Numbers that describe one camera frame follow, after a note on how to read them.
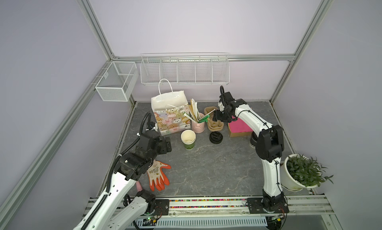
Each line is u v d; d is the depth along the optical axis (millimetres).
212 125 1015
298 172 691
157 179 806
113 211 418
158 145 531
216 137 995
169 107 805
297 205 754
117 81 992
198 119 990
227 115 754
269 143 549
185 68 1017
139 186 788
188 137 913
